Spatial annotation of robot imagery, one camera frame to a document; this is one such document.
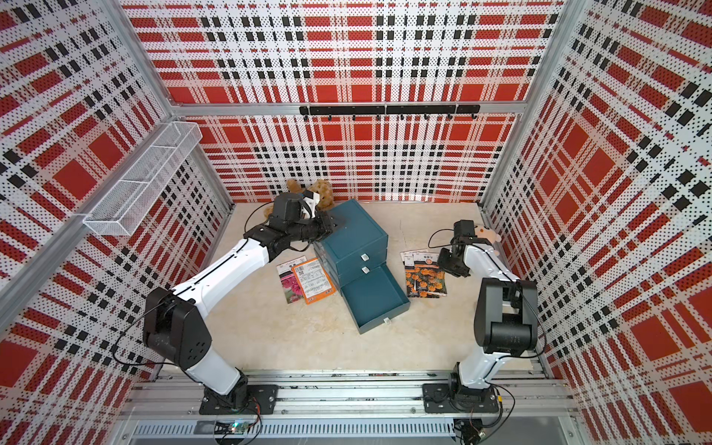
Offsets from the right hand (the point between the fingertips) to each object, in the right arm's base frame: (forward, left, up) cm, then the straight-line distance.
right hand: (448, 265), depth 93 cm
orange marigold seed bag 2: (-2, +8, -6) cm, 10 cm away
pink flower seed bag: (-4, +55, -6) cm, 56 cm away
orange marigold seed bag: (+8, +12, -7) cm, 16 cm away
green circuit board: (-45, +60, -5) cm, 75 cm away
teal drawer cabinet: (-6, +31, +14) cm, 35 cm away
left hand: (+4, +34, +19) cm, 38 cm away
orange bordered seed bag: (-2, +47, -7) cm, 48 cm away
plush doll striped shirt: (+14, -18, -1) cm, 23 cm away
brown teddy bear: (+37, +47, +3) cm, 60 cm away
